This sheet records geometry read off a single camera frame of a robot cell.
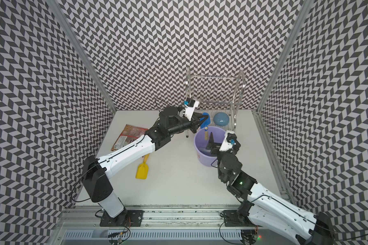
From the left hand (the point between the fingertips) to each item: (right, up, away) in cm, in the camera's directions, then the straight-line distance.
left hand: (207, 117), depth 69 cm
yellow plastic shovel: (-35, -29, +17) cm, 49 cm away
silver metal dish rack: (+5, +10, +11) cm, 16 cm away
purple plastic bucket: (0, -20, +9) cm, 22 cm away
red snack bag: (-49, -10, +32) cm, 60 cm away
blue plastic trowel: (-1, -3, -2) cm, 4 cm away
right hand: (+6, -9, 0) cm, 11 cm away
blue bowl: (+13, 0, +34) cm, 36 cm away
